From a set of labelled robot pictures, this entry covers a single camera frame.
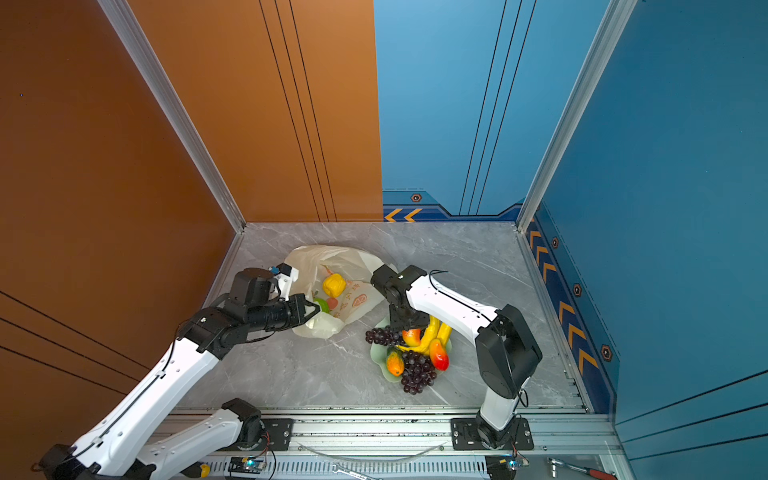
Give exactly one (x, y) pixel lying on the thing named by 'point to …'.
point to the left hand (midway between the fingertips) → (322, 306)
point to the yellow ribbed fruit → (334, 285)
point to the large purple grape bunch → (417, 372)
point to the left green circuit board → (250, 464)
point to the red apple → (411, 337)
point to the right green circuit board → (512, 464)
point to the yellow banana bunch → (434, 332)
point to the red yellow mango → (438, 354)
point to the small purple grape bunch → (385, 336)
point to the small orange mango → (395, 364)
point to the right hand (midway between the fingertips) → (405, 326)
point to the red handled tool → (601, 474)
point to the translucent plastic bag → (315, 262)
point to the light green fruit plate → (449, 348)
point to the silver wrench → (341, 470)
